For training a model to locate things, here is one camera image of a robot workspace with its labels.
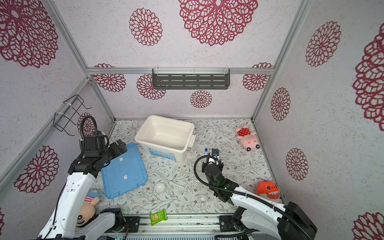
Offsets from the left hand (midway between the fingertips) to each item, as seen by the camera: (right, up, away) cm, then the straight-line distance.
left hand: (118, 150), depth 77 cm
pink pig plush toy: (+76, +4, +22) cm, 79 cm away
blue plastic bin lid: (-4, -16, +17) cm, 23 cm away
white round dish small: (+44, -27, +5) cm, 52 cm away
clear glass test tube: (+28, -21, +10) cm, 36 cm away
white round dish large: (+20, -22, +8) cm, 31 cm away
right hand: (+48, -2, +3) cm, 48 cm away
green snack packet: (+21, -33, -2) cm, 39 cm away
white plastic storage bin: (+19, +5, +29) cm, 35 cm away
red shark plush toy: (+78, -20, -1) cm, 80 cm away
